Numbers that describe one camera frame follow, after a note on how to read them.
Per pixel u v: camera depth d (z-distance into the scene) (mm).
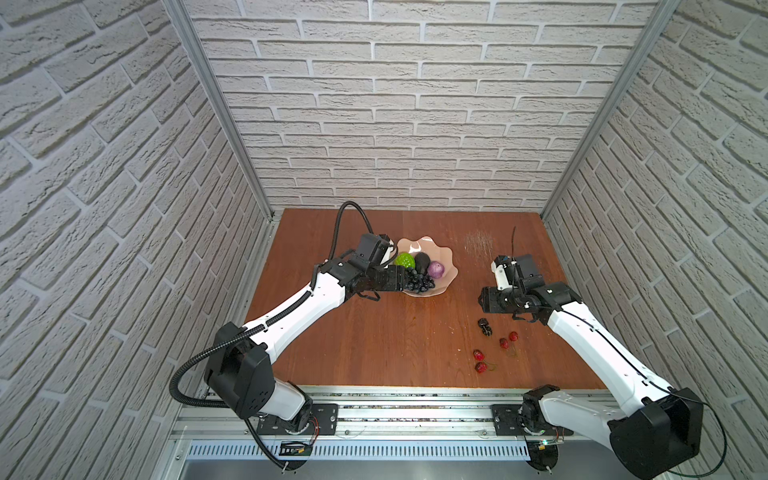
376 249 620
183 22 707
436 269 967
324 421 727
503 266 649
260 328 435
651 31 723
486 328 878
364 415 760
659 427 380
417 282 920
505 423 731
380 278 679
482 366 812
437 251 1027
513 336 866
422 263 996
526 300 561
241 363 409
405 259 969
